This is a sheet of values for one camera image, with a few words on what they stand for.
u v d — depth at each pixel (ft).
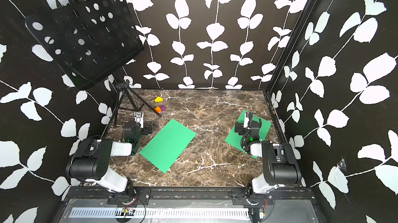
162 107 3.54
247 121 2.61
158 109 3.51
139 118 2.61
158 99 3.73
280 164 1.50
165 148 3.14
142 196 2.44
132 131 2.40
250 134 2.38
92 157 1.71
